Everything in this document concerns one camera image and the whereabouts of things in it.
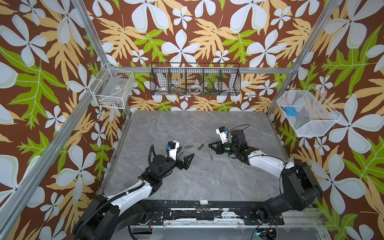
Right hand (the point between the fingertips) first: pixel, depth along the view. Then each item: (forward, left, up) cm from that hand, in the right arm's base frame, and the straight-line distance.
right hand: (208, 145), depth 85 cm
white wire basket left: (+28, +56, +21) cm, 66 cm away
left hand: (-5, +12, +4) cm, 14 cm away
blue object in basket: (+15, -49, +11) cm, 53 cm away
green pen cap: (+9, +12, -15) cm, 21 cm away
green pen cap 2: (+8, +4, -15) cm, 17 cm away
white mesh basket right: (+11, -56, +14) cm, 59 cm away
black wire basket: (+41, +7, +17) cm, 45 cm away
